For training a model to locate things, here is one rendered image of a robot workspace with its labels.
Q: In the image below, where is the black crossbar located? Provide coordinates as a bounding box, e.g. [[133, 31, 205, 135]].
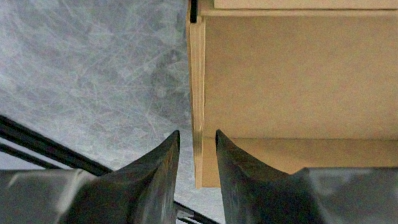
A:
[[0, 115, 219, 224]]

